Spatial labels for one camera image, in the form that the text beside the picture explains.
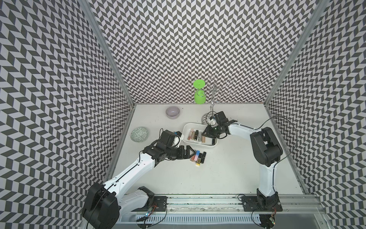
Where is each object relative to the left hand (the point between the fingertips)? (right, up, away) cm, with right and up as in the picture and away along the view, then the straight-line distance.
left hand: (189, 155), depth 77 cm
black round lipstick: (+10, -3, +12) cm, 16 cm away
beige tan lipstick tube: (+10, +6, +19) cm, 22 cm away
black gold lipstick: (+5, +10, +22) cm, 25 cm away
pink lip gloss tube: (+1, +9, +22) cm, 24 cm away
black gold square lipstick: (+6, -7, +9) cm, 12 cm away
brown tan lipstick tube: (+3, +8, +22) cm, 23 cm away
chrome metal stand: (+17, +37, +5) cm, 41 cm away
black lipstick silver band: (+17, +4, +18) cm, 25 cm away
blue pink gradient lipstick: (+5, -3, +12) cm, 13 cm away
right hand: (+10, +8, +19) cm, 23 cm away
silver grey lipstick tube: (+7, +7, +21) cm, 23 cm away
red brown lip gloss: (+2, -5, +12) cm, 13 cm away
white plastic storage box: (-2, +13, +20) cm, 24 cm away
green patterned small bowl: (-35, +8, +22) cm, 42 cm away
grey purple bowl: (-13, +24, +31) cm, 42 cm away
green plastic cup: (+7, +36, +18) cm, 41 cm away
